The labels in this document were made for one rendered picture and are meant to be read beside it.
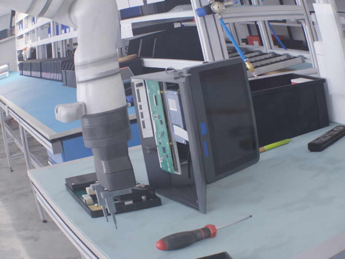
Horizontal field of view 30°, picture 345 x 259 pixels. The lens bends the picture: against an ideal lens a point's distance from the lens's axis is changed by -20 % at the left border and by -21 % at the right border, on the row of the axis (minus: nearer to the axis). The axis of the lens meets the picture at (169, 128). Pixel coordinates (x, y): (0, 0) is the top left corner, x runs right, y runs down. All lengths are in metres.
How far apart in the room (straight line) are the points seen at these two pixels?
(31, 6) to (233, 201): 0.50
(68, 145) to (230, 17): 0.82
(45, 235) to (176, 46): 1.76
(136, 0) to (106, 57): 2.47
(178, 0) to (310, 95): 2.27
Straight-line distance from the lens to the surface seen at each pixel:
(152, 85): 1.32
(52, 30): 6.15
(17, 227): 5.02
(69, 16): 1.14
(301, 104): 1.66
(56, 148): 2.84
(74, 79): 4.50
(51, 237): 4.68
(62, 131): 2.84
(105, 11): 1.09
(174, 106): 1.27
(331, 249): 0.50
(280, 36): 9.01
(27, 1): 1.08
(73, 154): 2.86
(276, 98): 1.62
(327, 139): 1.48
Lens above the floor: 1.34
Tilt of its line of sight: 10 degrees down
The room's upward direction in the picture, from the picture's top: 10 degrees counter-clockwise
